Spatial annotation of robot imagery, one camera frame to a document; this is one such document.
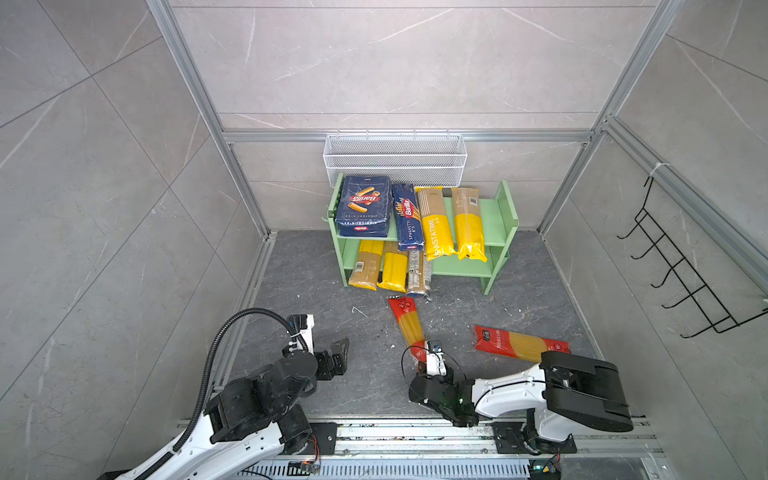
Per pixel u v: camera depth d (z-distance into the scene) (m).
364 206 0.82
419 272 0.88
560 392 0.44
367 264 0.90
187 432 0.44
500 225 0.86
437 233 0.78
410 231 0.78
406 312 0.93
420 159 1.01
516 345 0.87
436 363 0.73
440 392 0.64
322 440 0.73
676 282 0.68
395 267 0.90
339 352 0.60
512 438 0.75
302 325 0.58
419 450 0.73
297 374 0.47
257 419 0.46
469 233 0.78
